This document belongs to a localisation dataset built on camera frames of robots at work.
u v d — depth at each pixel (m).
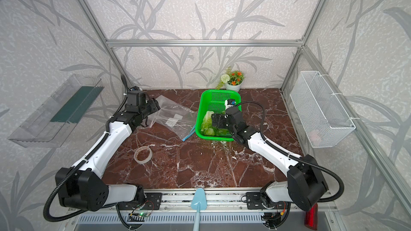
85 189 0.40
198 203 0.72
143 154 0.89
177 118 0.99
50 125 0.63
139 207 0.70
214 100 1.03
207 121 0.91
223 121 0.74
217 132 0.91
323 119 0.62
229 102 0.72
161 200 0.75
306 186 0.41
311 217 0.67
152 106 0.74
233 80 1.08
